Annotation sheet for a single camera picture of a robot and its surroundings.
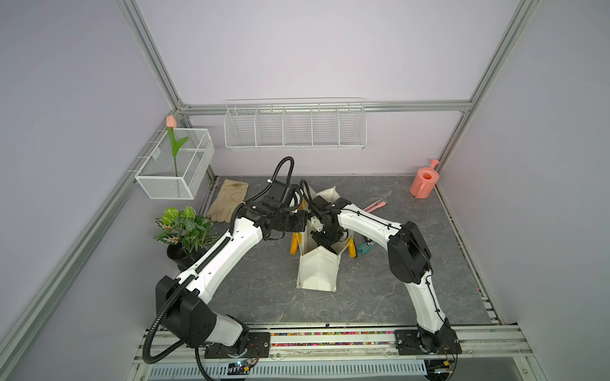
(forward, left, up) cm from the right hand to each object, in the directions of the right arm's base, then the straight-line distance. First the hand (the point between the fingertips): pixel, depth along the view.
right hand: (322, 243), depth 92 cm
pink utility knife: (+21, -25, -4) cm, 33 cm away
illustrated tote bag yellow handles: (-14, +2, +12) cm, 19 cm away
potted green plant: (-7, +42, +19) cm, 47 cm away
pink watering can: (+28, -47, +6) cm, 55 cm away
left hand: (-2, +6, +18) cm, 19 cm away
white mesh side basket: (+9, +54, +29) cm, 62 cm away
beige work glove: (+30, +44, -6) cm, 54 cm away
